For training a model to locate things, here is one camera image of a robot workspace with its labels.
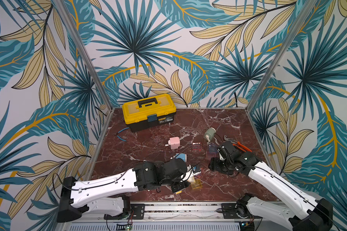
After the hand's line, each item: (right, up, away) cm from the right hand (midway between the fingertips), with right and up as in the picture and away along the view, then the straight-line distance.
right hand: (212, 167), depth 78 cm
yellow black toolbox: (-37, +31, +18) cm, 52 cm away
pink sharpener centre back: (-21, +11, +14) cm, 28 cm away
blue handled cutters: (-60, +18, +26) cm, 68 cm away
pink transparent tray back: (-6, +8, +20) cm, 23 cm away
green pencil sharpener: (+5, +16, +27) cm, 31 cm away
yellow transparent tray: (-7, -12, +5) cm, 15 cm away
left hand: (-16, -2, -12) cm, 20 cm away
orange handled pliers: (+23, +9, +22) cm, 33 cm away
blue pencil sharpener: (-16, +4, +8) cm, 18 cm away
